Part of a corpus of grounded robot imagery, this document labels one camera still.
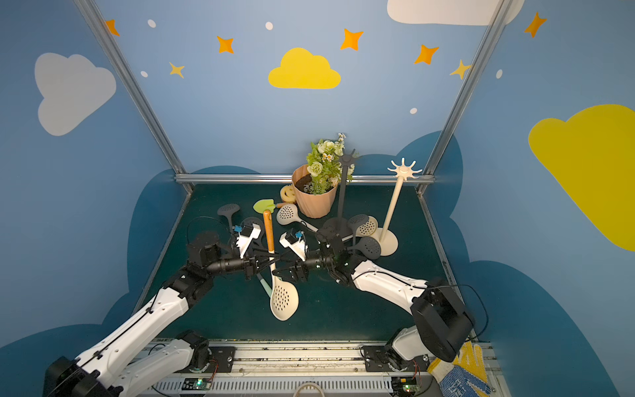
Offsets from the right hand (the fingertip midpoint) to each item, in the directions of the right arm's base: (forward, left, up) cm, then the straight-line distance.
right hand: (281, 262), depth 74 cm
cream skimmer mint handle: (+28, -31, -19) cm, 45 cm away
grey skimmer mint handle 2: (0, +8, -19) cm, 21 cm away
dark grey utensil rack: (+28, -19, -17) cm, 38 cm away
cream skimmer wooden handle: (+31, +4, -16) cm, 35 cm away
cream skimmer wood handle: (-9, -1, -9) cm, 12 cm away
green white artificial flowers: (+38, -11, +6) cm, 40 cm away
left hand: (-1, -1, +5) cm, 6 cm away
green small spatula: (+40, +16, -20) cm, 47 cm away
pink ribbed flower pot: (+31, -6, -8) cm, 33 cm away
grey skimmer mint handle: (+1, +5, +15) cm, 16 cm away
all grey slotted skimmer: (+32, +31, -16) cm, 47 cm away
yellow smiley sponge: (+44, +6, -17) cm, 48 cm away
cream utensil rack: (+23, -39, -19) cm, 49 cm away
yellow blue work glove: (-24, -56, -19) cm, 64 cm away
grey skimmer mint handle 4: (+17, -30, -17) cm, 39 cm away
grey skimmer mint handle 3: (+30, -25, -17) cm, 42 cm away
